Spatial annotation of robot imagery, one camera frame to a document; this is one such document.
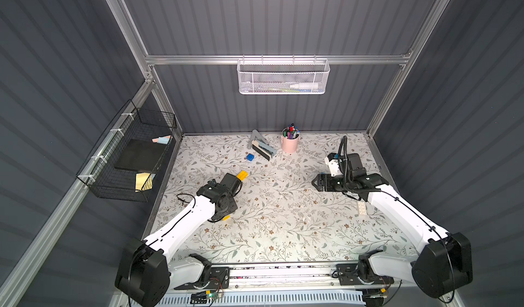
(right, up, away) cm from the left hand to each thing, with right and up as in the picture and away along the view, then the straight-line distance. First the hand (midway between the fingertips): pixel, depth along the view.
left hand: (229, 210), depth 82 cm
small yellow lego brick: (-2, -5, +7) cm, 9 cm away
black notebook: (-32, +23, -6) cm, 40 cm away
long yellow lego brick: (+3, +12, +20) cm, 24 cm away
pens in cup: (+28, +34, +22) cm, 49 cm away
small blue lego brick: (+6, +21, +27) cm, 34 cm away
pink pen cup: (+27, +27, +27) cm, 47 cm away
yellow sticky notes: (-22, +15, -21) cm, 34 cm away
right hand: (+37, +11, +1) cm, 39 cm away
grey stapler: (+12, +27, +30) cm, 42 cm away
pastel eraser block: (-27, +29, 0) cm, 39 cm away
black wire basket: (-37, +17, -20) cm, 45 cm away
